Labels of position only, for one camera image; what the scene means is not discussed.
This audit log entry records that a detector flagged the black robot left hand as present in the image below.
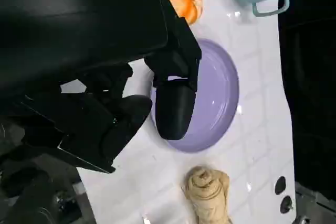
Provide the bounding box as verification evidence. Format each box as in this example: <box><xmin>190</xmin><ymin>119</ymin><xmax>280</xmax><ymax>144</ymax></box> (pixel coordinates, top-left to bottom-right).
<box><xmin>0</xmin><ymin>0</ymin><xmax>203</xmax><ymax>174</ymax></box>

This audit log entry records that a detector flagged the beige towel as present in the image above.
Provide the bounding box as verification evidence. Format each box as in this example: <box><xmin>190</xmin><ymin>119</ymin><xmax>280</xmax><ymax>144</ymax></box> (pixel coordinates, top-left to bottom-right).
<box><xmin>181</xmin><ymin>165</ymin><xmax>233</xmax><ymax>224</ymax></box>

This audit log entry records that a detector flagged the lilac plate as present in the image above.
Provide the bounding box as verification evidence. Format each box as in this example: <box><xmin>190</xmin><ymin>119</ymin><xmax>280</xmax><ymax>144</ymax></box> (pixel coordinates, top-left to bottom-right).
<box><xmin>150</xmin><ymin>38</ymin><xmax>240</xmax><ymax>154</ymax></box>

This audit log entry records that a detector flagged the dark grey robot body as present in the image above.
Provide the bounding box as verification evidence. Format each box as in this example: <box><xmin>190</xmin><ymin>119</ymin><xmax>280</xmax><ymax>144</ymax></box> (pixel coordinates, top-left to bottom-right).
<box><xmin>0</xmin><ymin>153</ymin><xmax>97</xmax><ymax>224</ymax></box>

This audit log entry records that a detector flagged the black round table grommet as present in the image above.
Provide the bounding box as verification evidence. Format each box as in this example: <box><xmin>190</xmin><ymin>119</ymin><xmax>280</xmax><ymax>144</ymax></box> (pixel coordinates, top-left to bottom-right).
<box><xmin>275</xmin><ymin>176</ymin><xmax>287</xmax><ymax>194</ymax></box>
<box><xmin>279</xmin><ymin>195</ymin><xmax>293</xmax><ymax>215</ymax></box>

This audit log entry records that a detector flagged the grey metal machine frame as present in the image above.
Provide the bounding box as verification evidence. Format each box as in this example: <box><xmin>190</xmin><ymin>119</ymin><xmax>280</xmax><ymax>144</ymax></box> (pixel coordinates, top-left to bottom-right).
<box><xmin>294</xmin><ymin>181</ymin><xmax>336</xmax><ymax>224</ymax></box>

